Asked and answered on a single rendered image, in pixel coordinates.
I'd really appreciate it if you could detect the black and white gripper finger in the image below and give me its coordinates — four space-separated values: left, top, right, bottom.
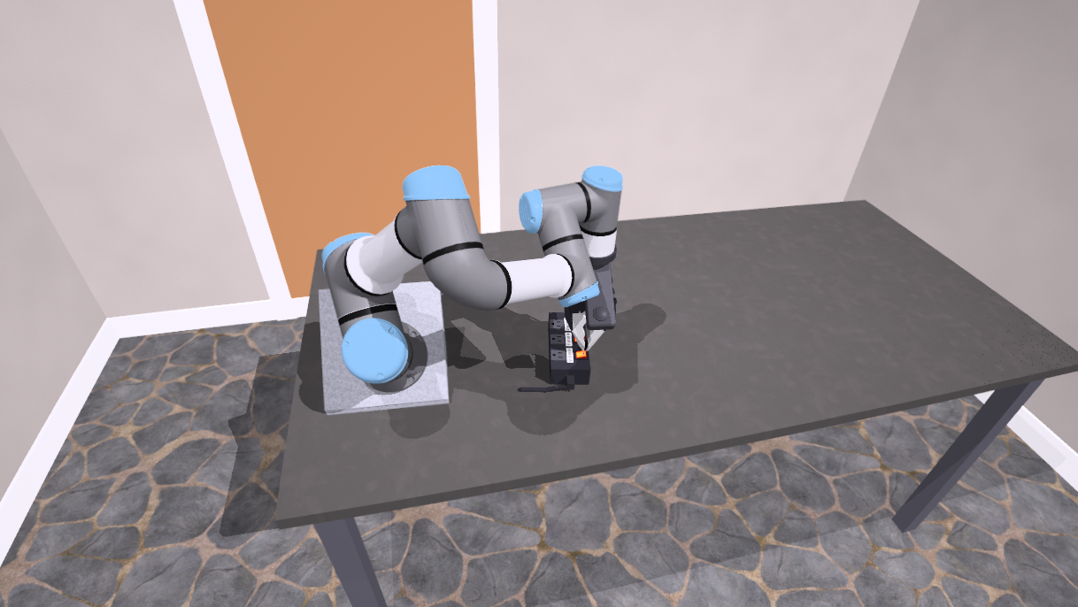
585 296 617 351
565 305 586 351

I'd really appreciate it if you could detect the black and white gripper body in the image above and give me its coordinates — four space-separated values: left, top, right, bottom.
572 247 617 313

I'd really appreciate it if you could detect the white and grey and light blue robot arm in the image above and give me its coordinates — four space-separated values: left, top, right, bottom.
322 165 623 392

